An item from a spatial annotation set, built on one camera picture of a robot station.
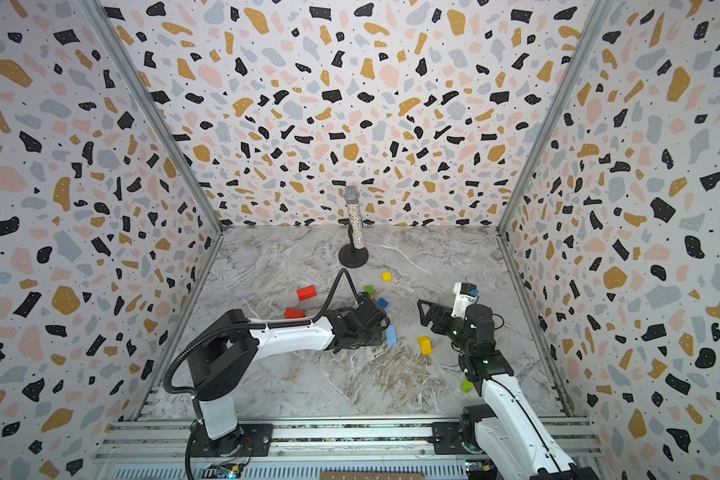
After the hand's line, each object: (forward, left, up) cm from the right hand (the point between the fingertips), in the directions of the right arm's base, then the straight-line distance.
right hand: (427, 300), depth 81 cm
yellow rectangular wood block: (-6, -1, -16) cm, 17 cm away
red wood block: (+4, +41, -15) cm, 44 cm away
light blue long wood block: (-3, +9, -16) cm, 19 cm away
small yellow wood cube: (+20, +11, -17) cm, 28 cm away
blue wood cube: (+7, +12, -13) cm, 19 cm away
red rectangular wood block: (+12, +38, -16) cm, 43 cm away
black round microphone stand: (+29, +25, -18) cm, 42 cm away
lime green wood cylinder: (-24, -5, +6) cm, 25 cm away
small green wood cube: (+14, +16, -17) cm, 28 cm away
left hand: (-4, +12, -11) cm, 17 cm away
